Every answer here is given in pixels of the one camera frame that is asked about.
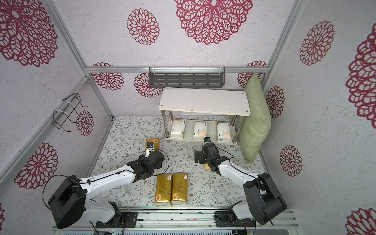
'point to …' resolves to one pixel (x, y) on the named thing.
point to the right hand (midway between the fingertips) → (201, 152)
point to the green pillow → (256, 126)
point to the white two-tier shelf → (228, 102)
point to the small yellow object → (206, 166)
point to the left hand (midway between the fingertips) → (153, 158)
